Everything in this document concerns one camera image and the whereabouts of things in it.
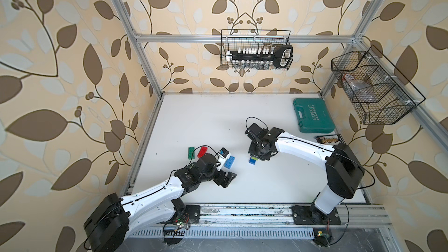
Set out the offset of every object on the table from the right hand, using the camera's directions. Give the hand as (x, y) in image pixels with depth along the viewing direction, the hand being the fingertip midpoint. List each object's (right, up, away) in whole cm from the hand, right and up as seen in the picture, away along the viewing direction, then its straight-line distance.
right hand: (252, 154), depth 86 cm
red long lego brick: (-26, +1, +5) cm, 26 cm away
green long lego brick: (-32, -1, +5) cm, 32 cm away
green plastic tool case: (+38, +19, +16) cm, 45 cm away
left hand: (-12, -5, -7) cm, 14 cm away
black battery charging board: (+44, +6, +10) cm, 46 cm away
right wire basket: (+52, +28, -12) cm, 61 cm away
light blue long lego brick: (-11, -5, +2) cm, 13 cm away
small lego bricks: (+1, -3, +2) cm, 4 cm away
